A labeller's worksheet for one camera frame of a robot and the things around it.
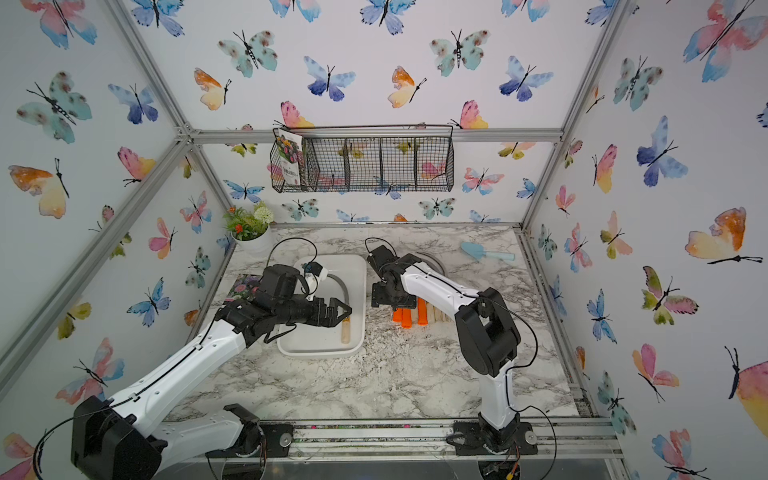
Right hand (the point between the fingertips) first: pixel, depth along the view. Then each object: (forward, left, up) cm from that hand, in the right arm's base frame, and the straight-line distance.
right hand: (391, 299), depth 90 cm
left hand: (-9, +12, +10) cm, 18 cm away
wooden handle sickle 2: (-2, -8, -6) cm, 10 cm away
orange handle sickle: (-3, -5, -6) cm, 9 cm away
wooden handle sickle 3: (-1, -14, -6) cm, 15 cm away
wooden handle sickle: (-8, +13, -6) cm, 17 cm away
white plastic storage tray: (+12, +17, -9) cm, 23 cm away
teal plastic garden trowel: (+26, -31, -8) cm, 41 cm away
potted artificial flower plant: (+21, +48, +6) cm, 53 cm away
